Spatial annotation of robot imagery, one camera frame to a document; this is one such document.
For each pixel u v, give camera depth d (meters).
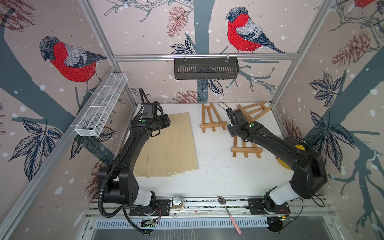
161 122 0.71
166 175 0.83
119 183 0.41
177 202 0.66
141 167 0.85
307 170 0.41
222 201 0.77
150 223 0.70
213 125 1.04
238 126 0.64
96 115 0.73
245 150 0.92
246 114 1.11
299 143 0.85
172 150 0.93
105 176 0.40
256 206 0.73
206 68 1.04
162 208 0.73
